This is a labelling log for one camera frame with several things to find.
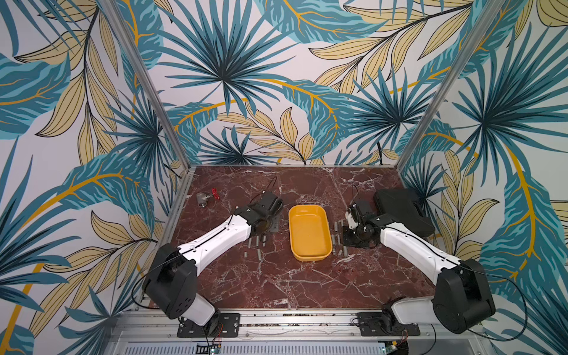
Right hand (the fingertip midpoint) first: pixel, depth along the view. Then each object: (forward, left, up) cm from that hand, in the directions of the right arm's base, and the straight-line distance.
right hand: (343, 240), depth 87 cm
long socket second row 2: (+4, +31, -6) cm, 32 cm away
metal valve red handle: (+25, +61, -3) cm, 66 cm away
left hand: (+4, +28, +5) cm, 29 cm away
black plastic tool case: (+19, -33, -5) cm, 38 cm away
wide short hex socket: (-2, +38, -5) cm, 39 cm away
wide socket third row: (-2, -2, -6) cm, 7 cm away
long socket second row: (+3, +37, -6) cm, 38 cm away
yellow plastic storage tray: (+7, +12, -6) cm, 15 cm away
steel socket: (+9, 0, -5) cm, 10 cm away
